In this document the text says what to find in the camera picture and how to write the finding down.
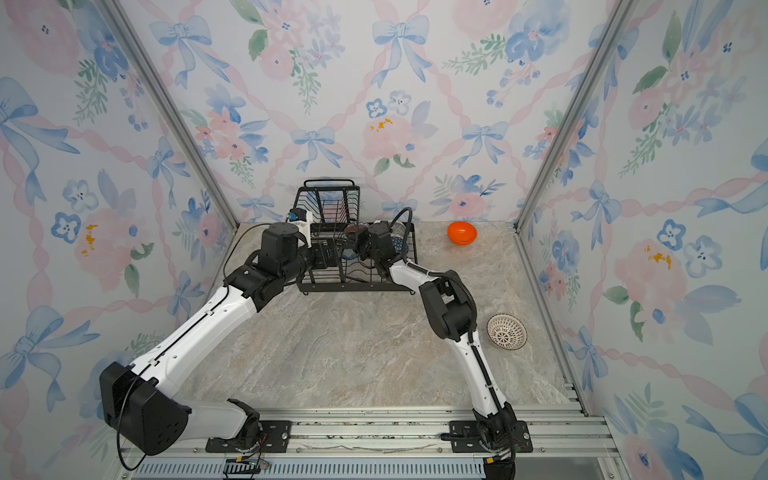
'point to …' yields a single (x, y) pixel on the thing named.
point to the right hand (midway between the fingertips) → (342, 230)
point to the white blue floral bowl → (398, 245)
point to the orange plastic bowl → (462, 233)
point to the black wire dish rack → (328, 213)
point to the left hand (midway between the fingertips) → (332, 241)
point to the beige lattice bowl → (507, 331)
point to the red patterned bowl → (352, 229)
